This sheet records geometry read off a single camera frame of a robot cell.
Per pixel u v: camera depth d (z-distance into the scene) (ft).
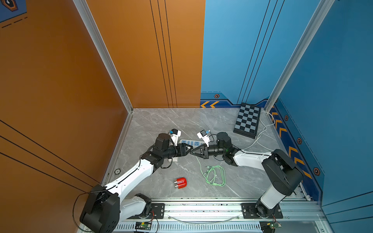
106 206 1.31
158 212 2.43
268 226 2.30
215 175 2.73
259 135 3.34
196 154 2.51
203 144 2.47
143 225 2.36
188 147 2.55
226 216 2.37
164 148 2.11
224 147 2.28
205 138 2.48
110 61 3.01
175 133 2.43
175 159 2.93
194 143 3.17
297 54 2.86
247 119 3.57
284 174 1.51
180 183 2.62
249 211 2.37
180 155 2.28
